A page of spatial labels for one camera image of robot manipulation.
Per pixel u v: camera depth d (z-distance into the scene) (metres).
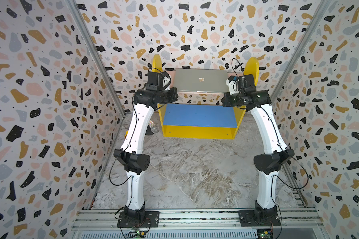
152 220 0.73
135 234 0.72
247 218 0.75
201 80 0.81
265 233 0.72
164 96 0.65
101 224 0.73
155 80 0.58
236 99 0.66
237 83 0.63
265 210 0.64
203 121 0.97
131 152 0.50
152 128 0.92
